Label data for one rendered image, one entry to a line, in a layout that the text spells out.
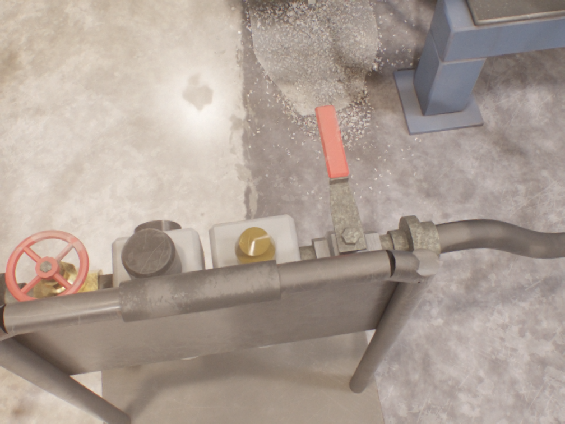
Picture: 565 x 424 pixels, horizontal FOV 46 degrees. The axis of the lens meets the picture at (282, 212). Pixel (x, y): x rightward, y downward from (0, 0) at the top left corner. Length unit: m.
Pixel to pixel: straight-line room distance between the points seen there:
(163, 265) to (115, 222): 0.60
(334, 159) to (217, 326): 0.20
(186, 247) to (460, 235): 0.27
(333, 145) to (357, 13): 0.77
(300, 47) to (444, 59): 0.33
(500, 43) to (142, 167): 0.64
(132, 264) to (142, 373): 0.51
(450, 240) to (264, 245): 0.19
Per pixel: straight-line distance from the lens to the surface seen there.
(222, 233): 0.64
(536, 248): 0.76
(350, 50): 1.34
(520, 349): 1.14
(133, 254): 0.59
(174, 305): 0.50
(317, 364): 1.06
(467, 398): 1.09
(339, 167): 0.64
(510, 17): 1.10
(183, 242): 0.64
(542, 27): 1.15
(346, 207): 0.64
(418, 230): 0.65
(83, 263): 0.60
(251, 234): 0.59
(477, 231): 0.67
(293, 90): 1.28
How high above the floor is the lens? 1.04
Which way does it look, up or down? 65 degrees down
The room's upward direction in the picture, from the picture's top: straight up
